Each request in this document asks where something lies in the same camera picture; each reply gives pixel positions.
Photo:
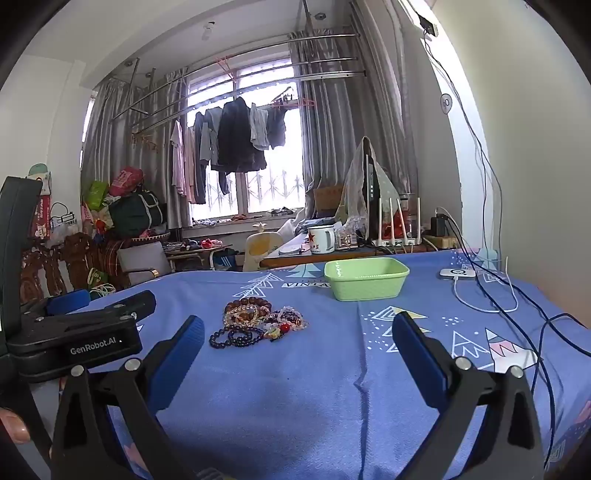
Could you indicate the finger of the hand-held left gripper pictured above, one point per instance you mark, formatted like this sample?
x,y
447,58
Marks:
x,y
69,301
129,305

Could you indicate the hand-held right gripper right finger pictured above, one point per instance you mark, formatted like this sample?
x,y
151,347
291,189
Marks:
x,y
418,364

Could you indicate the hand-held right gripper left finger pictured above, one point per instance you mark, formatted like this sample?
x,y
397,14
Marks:
x,y
178,360

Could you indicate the green plastic basket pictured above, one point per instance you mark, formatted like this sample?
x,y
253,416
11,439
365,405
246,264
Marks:
x,y
364,281

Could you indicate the person's left hand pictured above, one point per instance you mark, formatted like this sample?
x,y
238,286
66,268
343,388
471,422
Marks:
x,y
11,425

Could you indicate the carved wooden chair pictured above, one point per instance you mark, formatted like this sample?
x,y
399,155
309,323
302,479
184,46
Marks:
x,y
51,267

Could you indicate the red carton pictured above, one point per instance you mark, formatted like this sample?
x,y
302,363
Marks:
x,y
40,217

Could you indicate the black duffel bag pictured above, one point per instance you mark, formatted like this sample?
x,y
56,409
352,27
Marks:
x,y
136,213

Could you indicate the white charging device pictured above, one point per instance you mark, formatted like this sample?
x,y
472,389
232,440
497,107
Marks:
x,y
457,273

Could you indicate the green bag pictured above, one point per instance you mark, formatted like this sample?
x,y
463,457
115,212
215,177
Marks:
x,y
97,194

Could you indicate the blue printed bed sheet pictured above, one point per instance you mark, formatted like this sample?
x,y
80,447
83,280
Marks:
x,y
300,397

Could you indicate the red bag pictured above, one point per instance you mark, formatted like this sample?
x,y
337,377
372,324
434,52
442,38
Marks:
x,y
125,181

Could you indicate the wooden desk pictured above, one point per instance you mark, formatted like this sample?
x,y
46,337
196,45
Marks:
x,y
360,254

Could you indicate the white router with antennas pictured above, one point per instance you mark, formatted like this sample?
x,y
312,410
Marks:
x,y
399,235

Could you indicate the black power adapter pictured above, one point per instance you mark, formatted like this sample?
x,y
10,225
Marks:
x,y
441,226

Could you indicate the glass jar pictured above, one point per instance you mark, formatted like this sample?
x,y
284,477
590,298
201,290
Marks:
x,y
346,240

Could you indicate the pink hanging garment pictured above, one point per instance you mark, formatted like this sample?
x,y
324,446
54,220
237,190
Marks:
x,y
177,157

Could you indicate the white enamel mug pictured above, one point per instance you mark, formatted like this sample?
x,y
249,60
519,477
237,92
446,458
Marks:
x,y
321,240

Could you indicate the grey curtain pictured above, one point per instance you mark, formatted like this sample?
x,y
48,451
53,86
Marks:
x,y
341,129
134,147

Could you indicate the dark hanging trousers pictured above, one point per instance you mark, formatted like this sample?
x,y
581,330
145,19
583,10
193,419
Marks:
x,y
199,157

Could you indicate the grey hanging shirt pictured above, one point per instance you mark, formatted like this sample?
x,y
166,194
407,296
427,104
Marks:
x,y
210,138

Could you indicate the plastic-covered black appliance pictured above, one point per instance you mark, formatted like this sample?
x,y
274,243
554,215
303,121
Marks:
x,y
371,184

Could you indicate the cardboard box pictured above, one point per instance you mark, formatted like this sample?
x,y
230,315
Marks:
x,y
328,198

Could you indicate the window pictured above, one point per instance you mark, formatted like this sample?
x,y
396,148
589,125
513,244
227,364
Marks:
x,y
277,184

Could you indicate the dark hanging jacket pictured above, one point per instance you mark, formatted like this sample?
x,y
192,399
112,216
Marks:
x,y
240,134

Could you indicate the light blue hanging shirt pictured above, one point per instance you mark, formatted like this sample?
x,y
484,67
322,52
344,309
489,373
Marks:
x,y
258,127

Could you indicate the dark hanging shorts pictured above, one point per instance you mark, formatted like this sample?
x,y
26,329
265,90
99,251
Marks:
x,y
276,127

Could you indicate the metal ceiling drying rack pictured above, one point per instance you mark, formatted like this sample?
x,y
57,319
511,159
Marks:
x,y
286,55

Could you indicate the round white wall hook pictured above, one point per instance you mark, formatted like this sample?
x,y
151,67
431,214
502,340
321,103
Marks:
x,y
446,102

